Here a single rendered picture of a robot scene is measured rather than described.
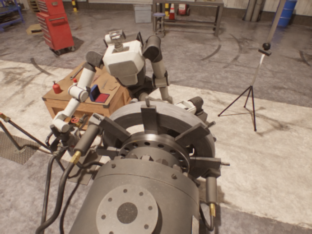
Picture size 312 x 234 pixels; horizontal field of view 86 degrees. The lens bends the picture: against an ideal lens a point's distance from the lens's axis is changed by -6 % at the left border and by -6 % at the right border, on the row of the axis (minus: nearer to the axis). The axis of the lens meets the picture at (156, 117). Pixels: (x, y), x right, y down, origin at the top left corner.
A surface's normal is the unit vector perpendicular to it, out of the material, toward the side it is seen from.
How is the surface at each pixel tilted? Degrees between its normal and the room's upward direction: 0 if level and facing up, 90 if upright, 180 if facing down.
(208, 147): 90
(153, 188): 12
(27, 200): 0
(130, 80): 100
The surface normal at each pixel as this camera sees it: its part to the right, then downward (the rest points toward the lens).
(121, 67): -0.05, 0.77
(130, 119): -0.19, 0.64
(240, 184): 0.00, -0.76
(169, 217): 0.48, -0.60
